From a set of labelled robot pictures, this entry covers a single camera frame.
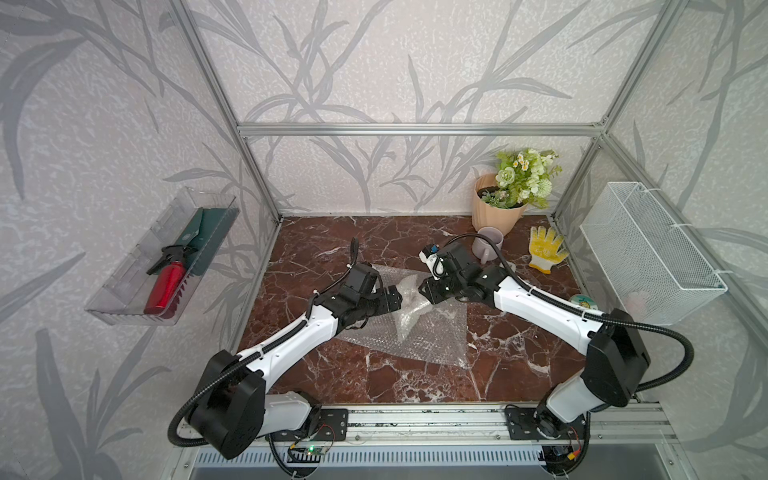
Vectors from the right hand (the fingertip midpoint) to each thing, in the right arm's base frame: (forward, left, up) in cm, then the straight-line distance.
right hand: (421, 286), depth 83 cm
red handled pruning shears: (-9, +54, +21) cm, 59 cm away
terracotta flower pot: (+30, -24, -2) cm, 38 cm away
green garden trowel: (+5, +54, +17) cm, 57 cm away
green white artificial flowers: (+33, -34, +12) cm, 49 cm away
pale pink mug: (+20, -22, -8) cm, 31 cm away
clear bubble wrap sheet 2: (-7, +1, -13) cm, 15 cm away
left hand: (-3, +8, -3) cm, 9 cm away
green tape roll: (-2, -48, -7) cm, 49 cm away
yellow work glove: (+24, -47, -14) cm, 55 cm away
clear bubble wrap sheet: (-2, +2, -6) cm, 7 cm away
